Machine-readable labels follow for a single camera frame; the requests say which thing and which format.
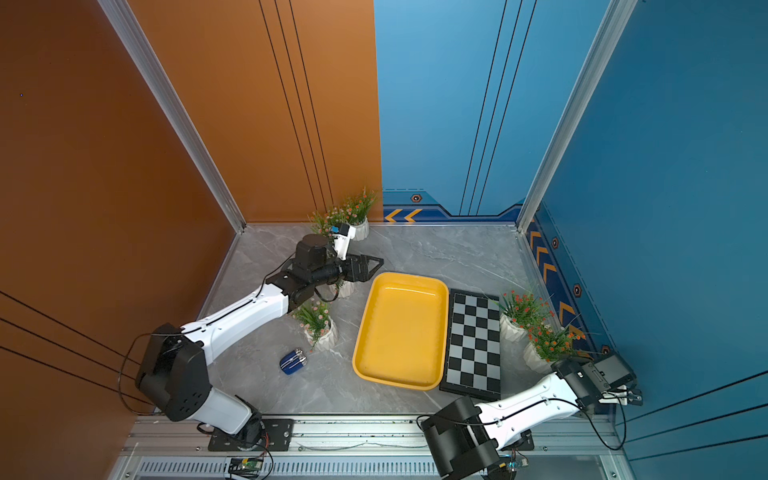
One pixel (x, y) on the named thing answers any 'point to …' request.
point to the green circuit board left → (245, 467)
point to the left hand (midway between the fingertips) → (374, 256)
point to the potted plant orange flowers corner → (362, 201)
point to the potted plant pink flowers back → (321, 223)
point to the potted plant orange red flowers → (540, 355)
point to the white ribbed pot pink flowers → (320, 330)
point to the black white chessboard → (473, 357)
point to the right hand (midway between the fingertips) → (576, 374)
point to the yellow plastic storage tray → (403, 335)
